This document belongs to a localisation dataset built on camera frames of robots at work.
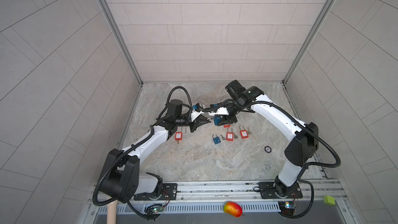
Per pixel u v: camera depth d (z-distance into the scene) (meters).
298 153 0.49
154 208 0.64
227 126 0.92
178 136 0.87
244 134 0.89
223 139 0.89
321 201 0.68
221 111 0.66
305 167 0.51
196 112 0.66
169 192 0.71
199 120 0.70
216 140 0.87
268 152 0.84
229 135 0.89
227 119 0.66
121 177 0.40
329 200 0.67
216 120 0.75
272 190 0.70
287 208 0.68
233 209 0.64
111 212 0.64
